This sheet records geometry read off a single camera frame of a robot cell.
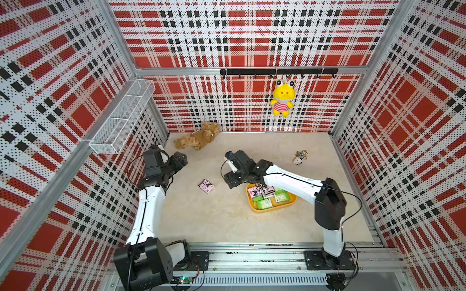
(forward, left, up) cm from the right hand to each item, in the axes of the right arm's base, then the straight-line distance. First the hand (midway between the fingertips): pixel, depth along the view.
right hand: (235, 175), depth 84 cm
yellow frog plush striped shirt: (+37, -25, +20) cm, 48 cm away
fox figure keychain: (+23, -40, -14) cm, 49 cm away
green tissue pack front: (-9, -14, -12) cm, 21 cm away
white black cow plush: (+17, -35, -12) cm, 41 cm away
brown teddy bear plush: (+31, +17, -1) cm, 35 cm away
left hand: (+5, +23, +7) cm, 25 cm away
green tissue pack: (-7, -11, -11) cm, 17 cm away
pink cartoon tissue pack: (-4, -12, -8) cm, 15 cm away
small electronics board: (-40, +19, -12) cm, 46 cm away
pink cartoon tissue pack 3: (0, +16, -11) cm, 19 cm away
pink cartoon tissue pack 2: (-3, -16, -8) cm, 19 cm away
